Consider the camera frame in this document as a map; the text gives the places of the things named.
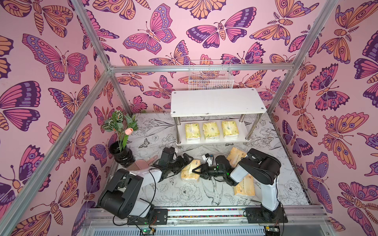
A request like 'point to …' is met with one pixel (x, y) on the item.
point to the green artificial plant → (118, 124)
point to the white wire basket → (211, 79)
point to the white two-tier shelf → (216, 102)
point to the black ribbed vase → (125, 157)
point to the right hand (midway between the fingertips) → (191, 176)
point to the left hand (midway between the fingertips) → (191, 161)
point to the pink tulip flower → (128, 131)
